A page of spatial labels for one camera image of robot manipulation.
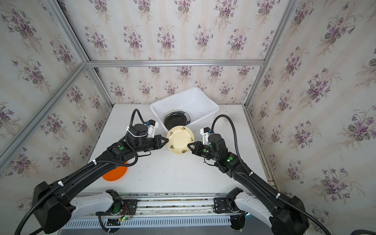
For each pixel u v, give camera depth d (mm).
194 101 1186
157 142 649
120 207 679
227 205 669
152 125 682
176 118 1045
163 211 729
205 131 702
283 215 391
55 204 370
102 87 1081
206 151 639
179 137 752
